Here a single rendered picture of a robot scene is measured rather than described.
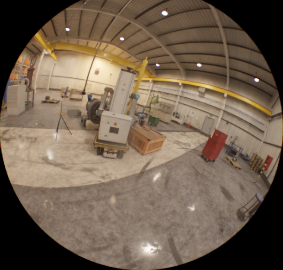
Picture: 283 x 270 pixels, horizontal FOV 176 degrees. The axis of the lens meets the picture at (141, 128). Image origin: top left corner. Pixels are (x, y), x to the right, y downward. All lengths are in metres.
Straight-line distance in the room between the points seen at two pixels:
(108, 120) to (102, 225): 1.56
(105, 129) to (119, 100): 0.70
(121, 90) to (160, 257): 2.72
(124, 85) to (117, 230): 2.36
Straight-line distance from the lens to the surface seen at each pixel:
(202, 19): 8.41
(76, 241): 1.27
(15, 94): 4.86
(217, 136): 3.66
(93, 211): 1.29
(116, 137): 1.76
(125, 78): 2.03
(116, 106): 2.02
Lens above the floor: 1.23
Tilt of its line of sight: 17 degrees down
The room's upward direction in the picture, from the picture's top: 17 degrees clockwise
